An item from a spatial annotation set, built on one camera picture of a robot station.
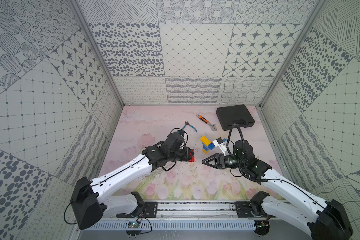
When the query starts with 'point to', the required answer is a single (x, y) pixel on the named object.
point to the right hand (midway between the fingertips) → (205, 164)
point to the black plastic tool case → (231, 115)
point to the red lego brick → (192, 158)
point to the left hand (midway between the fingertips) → (197, 156)
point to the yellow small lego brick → (205, 151)
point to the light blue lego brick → (206, 147)
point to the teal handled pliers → (187, 123)
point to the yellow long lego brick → (205, 140)
